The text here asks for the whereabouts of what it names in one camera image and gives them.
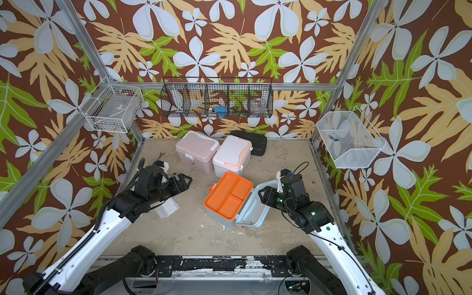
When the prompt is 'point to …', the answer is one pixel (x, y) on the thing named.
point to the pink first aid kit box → (195, 152)
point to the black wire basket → (217, 96)
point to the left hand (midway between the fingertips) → (185, 180)
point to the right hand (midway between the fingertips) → (260, 193)
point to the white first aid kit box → (232, 155)
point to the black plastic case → (259, 141)
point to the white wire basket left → (112, 107)
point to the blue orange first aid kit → (252, 212)
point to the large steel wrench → (161, 154)
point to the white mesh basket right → (352, 141)
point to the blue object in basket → (221, 110)
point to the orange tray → (225, 198)
